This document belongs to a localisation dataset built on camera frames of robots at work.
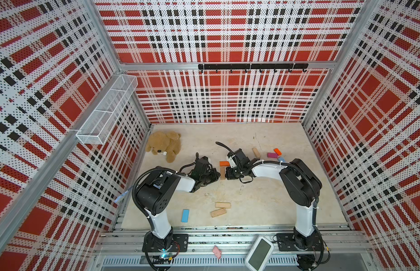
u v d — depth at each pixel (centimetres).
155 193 49
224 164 95
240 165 77
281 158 103
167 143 94
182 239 75
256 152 105
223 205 85
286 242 73
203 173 78
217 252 69
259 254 68
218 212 82
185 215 82
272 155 105
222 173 95
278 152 105
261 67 90
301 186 50
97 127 92
